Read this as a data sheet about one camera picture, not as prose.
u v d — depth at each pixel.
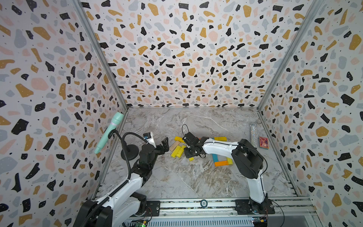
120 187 0.49
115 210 0.43
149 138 0.71
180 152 0.93
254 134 1.03
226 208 0.76
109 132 0.70
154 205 0.75
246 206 0.73
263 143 1.00
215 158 0.91
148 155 0.62
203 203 0.76
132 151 0.96
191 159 0.90
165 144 0.76
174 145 0.98
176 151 0.94
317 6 0.71
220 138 1.03
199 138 0.75
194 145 0.72
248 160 0.52
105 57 0.90
